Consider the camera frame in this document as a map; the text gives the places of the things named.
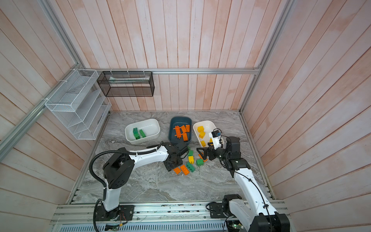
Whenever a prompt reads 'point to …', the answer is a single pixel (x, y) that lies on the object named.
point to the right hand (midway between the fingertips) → (204, 146)
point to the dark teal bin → (179, 121)
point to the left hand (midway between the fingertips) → (177, 168)
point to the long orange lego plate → (178, 131)
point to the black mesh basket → (126, 83)
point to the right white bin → (208, 126)
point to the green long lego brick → (190, 167)
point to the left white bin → (151, 128)
